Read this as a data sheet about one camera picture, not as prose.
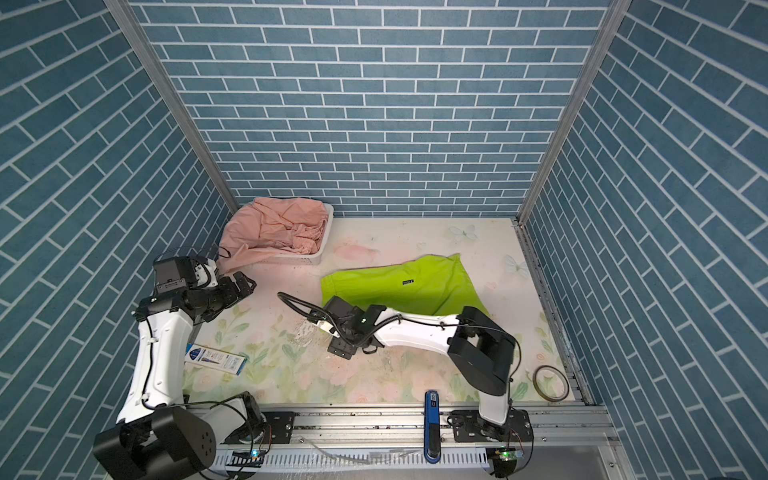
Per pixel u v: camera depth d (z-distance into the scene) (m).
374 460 0.70
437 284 0.99
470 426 0.75
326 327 0.74
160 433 0.38
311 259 1.00
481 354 0.46
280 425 0.74
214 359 0.83
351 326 0.63
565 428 0.76
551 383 0.82
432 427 0.72
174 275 0.58
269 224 1.13
